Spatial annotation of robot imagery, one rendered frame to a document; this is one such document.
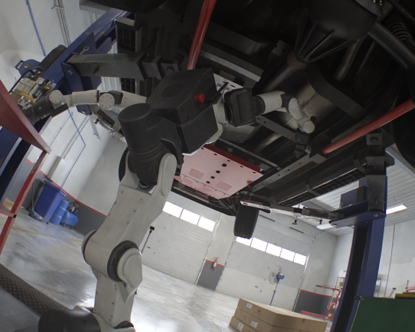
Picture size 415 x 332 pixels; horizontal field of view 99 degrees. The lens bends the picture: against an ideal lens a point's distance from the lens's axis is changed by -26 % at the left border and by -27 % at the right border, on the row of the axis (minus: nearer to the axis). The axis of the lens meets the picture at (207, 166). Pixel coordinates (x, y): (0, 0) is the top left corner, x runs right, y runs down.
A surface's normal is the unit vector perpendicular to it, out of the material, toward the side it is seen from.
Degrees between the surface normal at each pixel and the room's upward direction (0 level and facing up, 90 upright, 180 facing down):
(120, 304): 90
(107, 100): 115
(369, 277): 90
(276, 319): 89
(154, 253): 90
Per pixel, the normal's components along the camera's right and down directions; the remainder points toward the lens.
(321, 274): 0.24, -0.34
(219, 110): -0.18, -0.04
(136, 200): -0.20, -0.60
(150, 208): 0.66, 0.48
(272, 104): 0.57, 0.30
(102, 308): -0.34, -0.18
